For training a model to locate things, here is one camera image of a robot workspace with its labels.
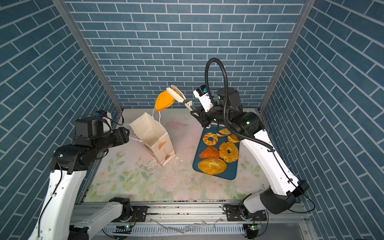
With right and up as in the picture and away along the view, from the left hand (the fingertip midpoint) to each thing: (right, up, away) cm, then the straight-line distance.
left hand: (124, 131), depth 66 cm
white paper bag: (0, -1, +27) cm, 27 cm away
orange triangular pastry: (+40, -14, +26) cm, 50 cm away
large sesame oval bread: (+41, -21, +19) cm, 50 cm away
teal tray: (+52, -26, +22) cm, 62 cm away
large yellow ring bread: (+51, -17, +23) cm, 59 cm away
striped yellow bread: (+51, -2, +36) cm, 63 cm away
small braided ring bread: (+40, -5, +36) cm, 54 cm away
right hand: (+30, +10, -4) cm, 32 cm away
